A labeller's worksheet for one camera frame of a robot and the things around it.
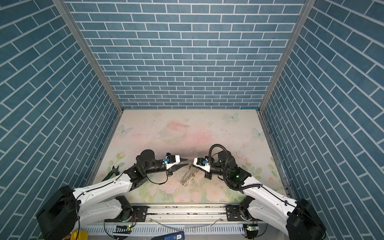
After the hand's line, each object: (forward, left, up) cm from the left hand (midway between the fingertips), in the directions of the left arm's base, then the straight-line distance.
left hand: (189, 163), depth 72 cm
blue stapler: (-27, +5, -15) cm, 32 cm away
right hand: (+1, -3, -3) cm, 5 cm away
